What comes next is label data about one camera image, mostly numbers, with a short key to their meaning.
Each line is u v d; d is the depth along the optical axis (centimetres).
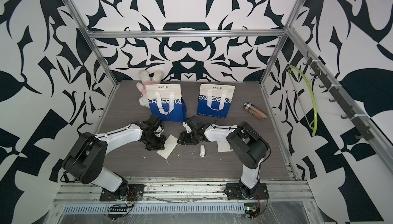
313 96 68
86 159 44
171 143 90
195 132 73
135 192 74
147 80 111
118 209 73
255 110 102
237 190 75
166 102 87
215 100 89
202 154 84
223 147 89
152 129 72
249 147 48
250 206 71
